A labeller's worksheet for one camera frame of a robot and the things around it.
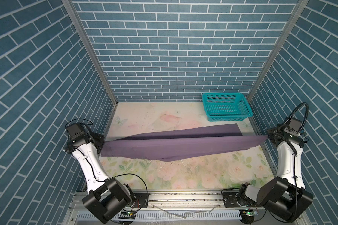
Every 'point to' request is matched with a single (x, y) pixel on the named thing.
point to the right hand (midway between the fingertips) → (273, 131)
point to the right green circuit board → (247, 216)
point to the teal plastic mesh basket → (226, 107)
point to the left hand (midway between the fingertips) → (102, 138)
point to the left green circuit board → (127, 215)
